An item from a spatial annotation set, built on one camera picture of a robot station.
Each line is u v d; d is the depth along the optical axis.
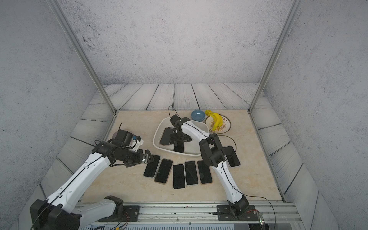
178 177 0.85
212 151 0.63
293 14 0.73
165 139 1.02
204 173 0.87
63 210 0.39
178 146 1.00
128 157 0.63
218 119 1.07
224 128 1.08
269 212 0.74
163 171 0.87
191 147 0.99
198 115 1.15
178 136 0.89
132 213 0.73
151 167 0.88
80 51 0.86
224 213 0.73
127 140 0.63
